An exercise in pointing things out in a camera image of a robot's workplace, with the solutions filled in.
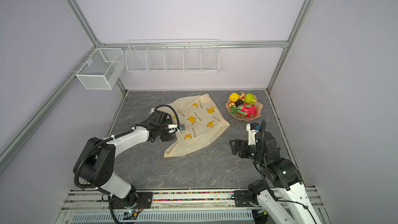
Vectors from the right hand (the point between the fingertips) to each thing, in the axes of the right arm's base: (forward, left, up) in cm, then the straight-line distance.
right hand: (238, 143), depth 70 cm
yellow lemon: (+38, -4, -10) cm, 40 cm away
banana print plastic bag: (+27, +18, -20) cm, 38 cm away
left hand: (+17, +36, -15) cm, 42 cm away
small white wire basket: (+47, +80, +7) cm, 93 cm away
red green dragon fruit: (+30, -11, -14) cm, 34 cm away
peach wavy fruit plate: (+35, -21, -16) cm, 44 cm away
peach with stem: (+42, -10, -12) cm, 45 cm away
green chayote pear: (+35, -13, -9) cm, 39 cm away
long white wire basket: (+56, +36, +10) cm, 67 cm away
